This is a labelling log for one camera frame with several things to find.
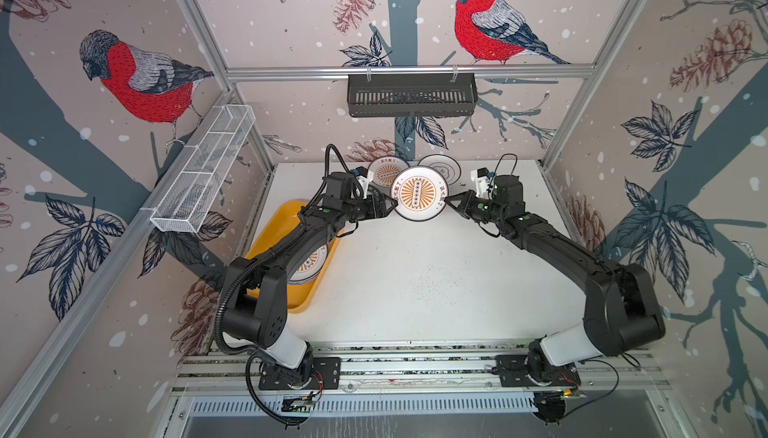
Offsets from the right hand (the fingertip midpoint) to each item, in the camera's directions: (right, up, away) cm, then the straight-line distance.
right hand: (443, 202), depth 84 cm
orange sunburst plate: (-6, +3, +4) cm, 8 cm away
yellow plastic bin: (-41, -27, 0) cm, 49 cm away
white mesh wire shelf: (-66, 0, -13) cm, 67 cm away
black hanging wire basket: (-10, +37, +22) cm, 45 cm away
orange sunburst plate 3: (-18, +12, +37) cm, 43 cm away
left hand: (-16, 0, 0) cm, 16 cm away
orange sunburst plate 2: (-40, -21, +6) cm, 46 cm away
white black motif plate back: (+7, +14, +38) cm, 41 cm away
